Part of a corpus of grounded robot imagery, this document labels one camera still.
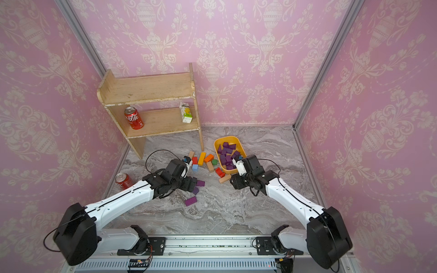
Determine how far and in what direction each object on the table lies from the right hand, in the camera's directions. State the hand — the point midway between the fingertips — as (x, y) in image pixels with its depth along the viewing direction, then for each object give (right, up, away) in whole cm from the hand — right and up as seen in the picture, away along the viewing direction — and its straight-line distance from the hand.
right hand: (235, 179), depth 84 cm
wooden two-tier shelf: (-55, +42, +29) cm, 76 cm away
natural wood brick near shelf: (-26, +11, +22) cm, 36 cm away
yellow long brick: (-19, +9, +19) cm, 29 cm away
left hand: (-23, -1, +1) cm, 23 cm away
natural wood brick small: (-5, -2, +11) cm, 12 cm away
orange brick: (-14, +8, +19) cm, 25 cm away
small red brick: (-7, 0, +12) cm, 14 cm away
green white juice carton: (-26, +34, +8) cm, 44 cm away
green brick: (-11, +6, +19) cm, 23 cm away
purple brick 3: (+1, +11, +19) cm, 22 cm away
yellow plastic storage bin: (-3, +14, +22) cm, 26 cm away
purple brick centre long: (-19, -5, +10) cm, 22 cm away
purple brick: (-23, -12, +3) cm, 26 cm away
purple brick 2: (0, +15, +23) cm, 28 cm away
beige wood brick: (-14, +4, +15) cm, 21 cm away
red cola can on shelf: (-50, +30, 0) cm, 59 cm away
